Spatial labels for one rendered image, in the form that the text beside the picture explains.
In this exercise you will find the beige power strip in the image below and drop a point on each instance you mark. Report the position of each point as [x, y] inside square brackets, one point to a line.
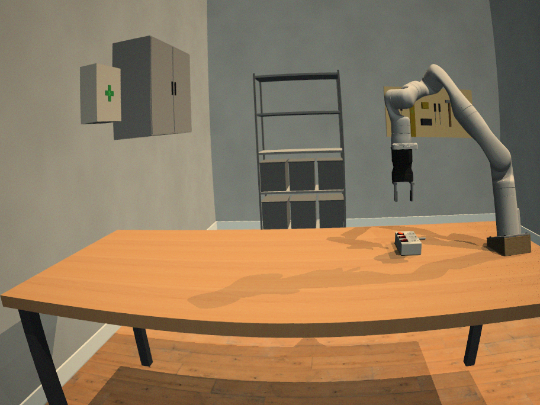
[410, 245]

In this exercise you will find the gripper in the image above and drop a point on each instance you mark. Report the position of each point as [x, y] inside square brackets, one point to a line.
[401, 153]

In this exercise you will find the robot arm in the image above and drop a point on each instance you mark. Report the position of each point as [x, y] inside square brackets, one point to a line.
[435, 78]

